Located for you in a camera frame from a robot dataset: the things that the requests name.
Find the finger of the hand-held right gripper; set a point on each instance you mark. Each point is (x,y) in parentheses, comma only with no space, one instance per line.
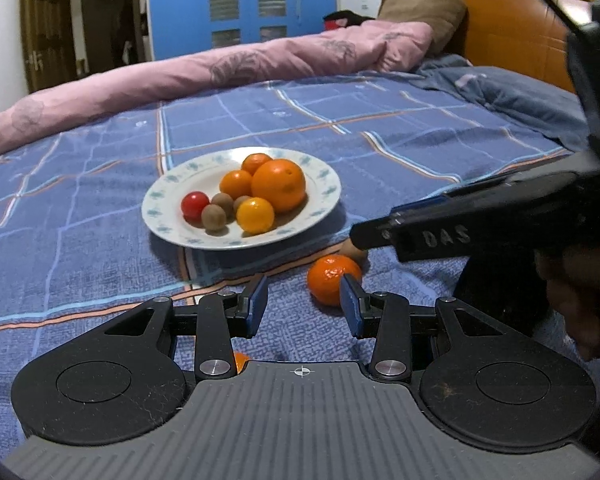
(480,215)

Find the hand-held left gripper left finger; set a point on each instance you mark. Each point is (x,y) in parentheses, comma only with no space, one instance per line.
(256,310)

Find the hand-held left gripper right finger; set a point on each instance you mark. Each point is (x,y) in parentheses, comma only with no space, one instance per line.
(351,310)

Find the small orange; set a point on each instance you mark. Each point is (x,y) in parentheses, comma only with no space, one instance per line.
(256,162)
(255,215)
(325,280)
(240,361)
(236,183)

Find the brown longan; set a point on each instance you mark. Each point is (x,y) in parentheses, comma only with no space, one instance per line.
(241,202)
(214,217)
(223,201)
(346,248)

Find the white patterned plate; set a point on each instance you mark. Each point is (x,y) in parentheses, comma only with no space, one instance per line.
(180,232)

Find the red cherry tomato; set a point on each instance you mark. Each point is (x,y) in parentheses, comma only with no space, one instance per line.
(195,205)

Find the large orange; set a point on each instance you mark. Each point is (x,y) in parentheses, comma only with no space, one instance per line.
(279,185)

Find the person's right hand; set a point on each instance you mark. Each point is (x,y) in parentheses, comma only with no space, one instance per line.
(580,300)

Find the black knit cloth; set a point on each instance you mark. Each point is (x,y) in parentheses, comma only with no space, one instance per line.
(500,300)

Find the crumpled blue grey cloth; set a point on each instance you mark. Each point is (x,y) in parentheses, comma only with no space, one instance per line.
(505,95)

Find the wooden headboard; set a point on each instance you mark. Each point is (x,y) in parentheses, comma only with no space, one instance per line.
(510,25)

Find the blue checked bedsheet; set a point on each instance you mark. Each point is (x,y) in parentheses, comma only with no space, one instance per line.
(80,260)

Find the brown pillow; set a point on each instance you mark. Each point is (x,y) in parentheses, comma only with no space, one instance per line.
(425,10)

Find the black and red garment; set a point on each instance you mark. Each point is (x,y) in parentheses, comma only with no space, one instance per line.
(345,19)

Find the pink quilt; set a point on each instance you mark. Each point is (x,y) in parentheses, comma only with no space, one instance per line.
(180,72)

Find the blue wardrobe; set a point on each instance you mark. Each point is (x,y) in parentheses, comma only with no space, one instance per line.
(180,5)

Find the dark wooden door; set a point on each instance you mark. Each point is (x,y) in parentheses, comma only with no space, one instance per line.
(100,20)

